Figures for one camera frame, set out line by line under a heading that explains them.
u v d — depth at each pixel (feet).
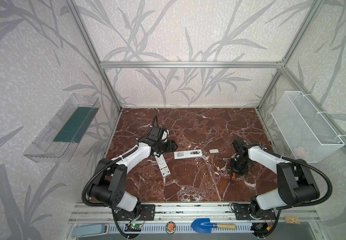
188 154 3.06
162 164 2.91
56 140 2.07
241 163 2.44
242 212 2.40
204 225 2.31
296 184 1.44
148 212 2.43
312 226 2.32
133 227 2.35
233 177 2.71
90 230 2.17
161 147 2.47
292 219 2.32
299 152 2.38
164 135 2.47
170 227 2.27
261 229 2.43
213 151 3.16
